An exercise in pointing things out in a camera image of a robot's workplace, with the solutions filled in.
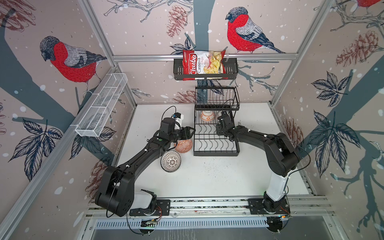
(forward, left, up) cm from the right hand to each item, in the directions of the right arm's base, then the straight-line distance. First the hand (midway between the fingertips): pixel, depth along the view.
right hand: (220, 129), depth 98 cm
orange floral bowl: (+12, +9, 0) cm, 15 cm away
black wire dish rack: (+28, +6, -2) cm, 29 cm away
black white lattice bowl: (-23, +30, -1) cm, 38 cm away
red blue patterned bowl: (-11, +24, -4) cm, 27 cm away
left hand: (-11, +17, +14) cm, 24 cm away
